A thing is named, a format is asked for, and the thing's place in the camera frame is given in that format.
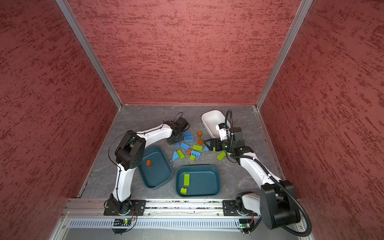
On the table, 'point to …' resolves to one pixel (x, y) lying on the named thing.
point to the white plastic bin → (210, 119)
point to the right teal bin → (205, 181)
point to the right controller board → (245, 223)
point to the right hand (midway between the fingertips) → (209, 143)
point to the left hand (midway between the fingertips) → (176, 141)
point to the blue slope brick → (175, 156)
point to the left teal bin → (160, 171)
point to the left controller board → (122, 222)
